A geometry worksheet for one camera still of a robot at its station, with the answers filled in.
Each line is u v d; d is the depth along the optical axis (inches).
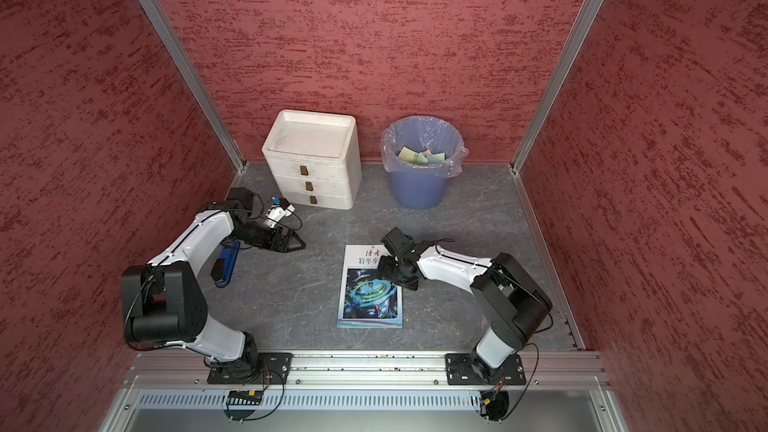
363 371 29.5
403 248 27.8
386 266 31.8
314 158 35.1
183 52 34.4
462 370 28.9
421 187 38.1
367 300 33.5
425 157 37.3
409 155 40.7
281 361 29.8
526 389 27.9
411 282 31.0
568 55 34.5
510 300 17.9
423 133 39.5
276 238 29.5
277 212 31.4
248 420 26.5
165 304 17.4
